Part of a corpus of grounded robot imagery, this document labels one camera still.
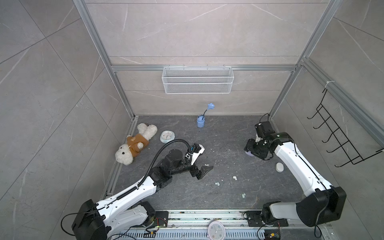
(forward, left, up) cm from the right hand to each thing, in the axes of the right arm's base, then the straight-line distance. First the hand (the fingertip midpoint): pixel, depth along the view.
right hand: (247, 149), depth 81 cm
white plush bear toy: (+3, +72, -8) cm, 72 cm away
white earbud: (-10, +5, -16) cm, 20 cm away
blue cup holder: (+30, +24, -10) cm, 40 cm away
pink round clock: (-36, +20, -14) cm, 43 cm away
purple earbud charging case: (-5, +1, +4) cm, 7 cm away
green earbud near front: (-20, +3, -16) cm, 26 cm away
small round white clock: (+20, +49, -13) cm, 54 cm away
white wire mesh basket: (+50, +26, +12) cm, 58 cm away
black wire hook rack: (-13, -37, +15) cm, 42 cm away
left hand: (-8, +23, +7) cm, 25 cm away
